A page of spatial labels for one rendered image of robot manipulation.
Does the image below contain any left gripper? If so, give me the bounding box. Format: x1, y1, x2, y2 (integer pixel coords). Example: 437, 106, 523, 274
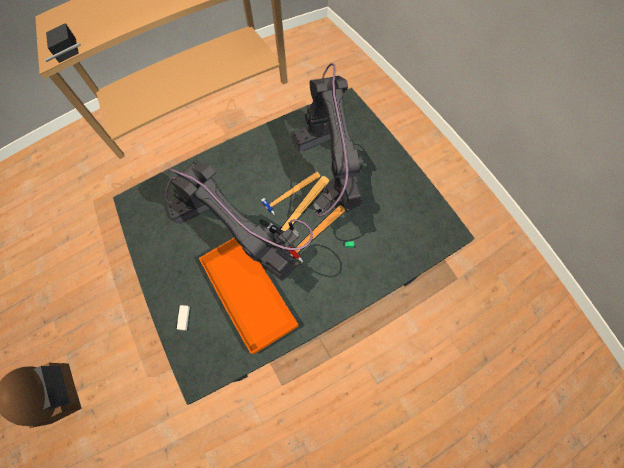
316, 178, 352, 212

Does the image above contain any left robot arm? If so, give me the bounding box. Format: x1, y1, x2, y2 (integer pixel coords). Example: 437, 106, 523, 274
292, 76, 363, 209

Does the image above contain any small white rectangular block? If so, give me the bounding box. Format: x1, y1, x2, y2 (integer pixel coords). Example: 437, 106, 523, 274
177, 306, 190, 330

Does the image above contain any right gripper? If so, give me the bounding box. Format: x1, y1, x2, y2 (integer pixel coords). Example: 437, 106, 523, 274
272, 228, 301, 271

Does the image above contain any orange bin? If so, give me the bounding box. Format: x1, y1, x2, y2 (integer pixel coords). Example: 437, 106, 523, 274
200, 238, 299, 354

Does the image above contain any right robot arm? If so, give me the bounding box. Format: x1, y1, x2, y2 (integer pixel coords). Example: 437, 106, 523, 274
167, 160, 293, 280

